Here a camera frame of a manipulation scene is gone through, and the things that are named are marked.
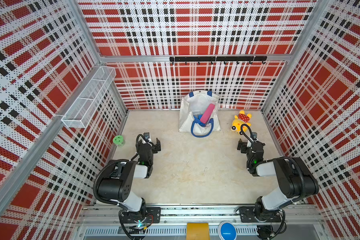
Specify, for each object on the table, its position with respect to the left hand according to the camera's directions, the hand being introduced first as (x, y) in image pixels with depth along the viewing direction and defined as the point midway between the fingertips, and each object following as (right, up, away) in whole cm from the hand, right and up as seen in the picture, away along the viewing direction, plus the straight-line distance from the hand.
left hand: (151, 138), depth 94 cm
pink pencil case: (+38, +18, +14) cm, 44 cm away
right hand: (+63, 0, 0) cm, 63 cm away
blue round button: (+42, -40, -26) cm, 64 cm away
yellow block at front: (+28, -42, -24) cm, 56 cm away
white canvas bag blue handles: (+27, +22, +16) cm, 39 cm away
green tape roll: (-23, -1, +5) cm, 24 cm away
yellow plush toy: (+64, +13, +14) cm, 67 cm away
